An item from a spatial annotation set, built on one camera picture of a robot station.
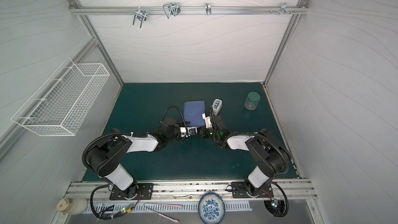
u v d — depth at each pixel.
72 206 0.64
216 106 1.03
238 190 0.73
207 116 0.83
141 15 0.79
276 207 0.72
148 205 0.70
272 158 0.46
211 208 0.69
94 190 0.65
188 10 0.78
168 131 0.70
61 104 0.68
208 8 0.78
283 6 0.76
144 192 0.74
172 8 0.77
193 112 0.95
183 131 0.79
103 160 0.45
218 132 0.71
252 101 0.99
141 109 1.11
